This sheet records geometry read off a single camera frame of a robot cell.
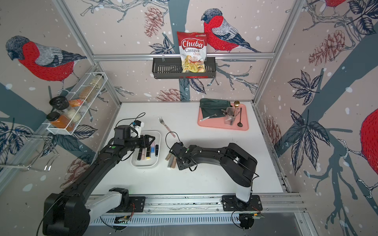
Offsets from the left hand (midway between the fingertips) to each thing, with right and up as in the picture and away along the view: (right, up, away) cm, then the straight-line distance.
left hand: (153, 135), depth 83 cm
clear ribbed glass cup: (+50, +11, +20) cm, 55 cm away
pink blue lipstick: (-3, -10, +10) cm, 14 cm away
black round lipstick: (-10, -13, +7) cm, 18 cm away
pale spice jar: (-33, +31, +1) cm, 46 cm away
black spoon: (+58, +5, +24) cm, 63 cm away
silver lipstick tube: (+10, -17, +5) cm, 20 cm away
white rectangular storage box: (-1, -15, +7) cm, 17 cm away
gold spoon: (+54, +19, +18) cm, 60 cm away
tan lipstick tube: (+12, -18, +4) cm, 22 cm away
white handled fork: (+35, +10, +27) cm, 45 cm away
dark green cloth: (+38, +18, +35) cm, 54 cm away
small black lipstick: (0, -11, +9) cm, 15 cm away
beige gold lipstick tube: (+7, -15, +7) cm, 18 cm away
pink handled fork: (0, +6, +25) cm, 26 cm away
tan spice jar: (-35, +24, -5) cm, 42 cm away
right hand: (+17, -18, +5) cm, 25 cm away
